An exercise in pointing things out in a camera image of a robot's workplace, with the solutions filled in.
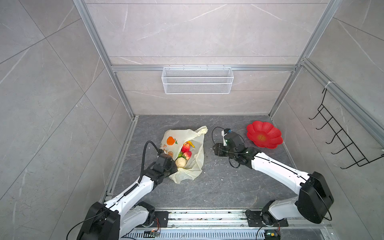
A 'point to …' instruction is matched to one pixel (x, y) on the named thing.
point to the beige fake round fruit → (180, 162)
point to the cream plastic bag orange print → (171, 142)
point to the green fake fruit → (180, 155)
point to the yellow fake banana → (191, 143)
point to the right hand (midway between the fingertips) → (216, 146)
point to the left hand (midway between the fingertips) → (175, 162)
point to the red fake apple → (185, 147)
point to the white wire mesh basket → (196, 80)
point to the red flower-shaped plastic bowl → (264, 134)
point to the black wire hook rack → (359, 160)
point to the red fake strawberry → (188, 154)
